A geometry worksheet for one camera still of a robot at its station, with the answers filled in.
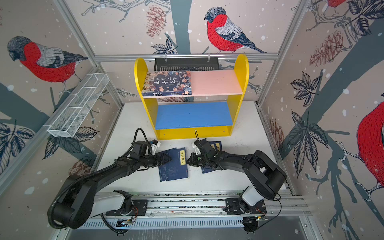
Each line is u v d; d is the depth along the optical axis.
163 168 0.86
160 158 0.78
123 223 0.71
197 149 0.80
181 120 0.92
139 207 0.73
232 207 0.73
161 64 0.95
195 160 0.76
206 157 0.68
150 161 0.76
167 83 0.71
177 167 0.86
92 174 0.47
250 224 0.70
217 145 0.95
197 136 0.76
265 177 0.44
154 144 0.82
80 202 0.42
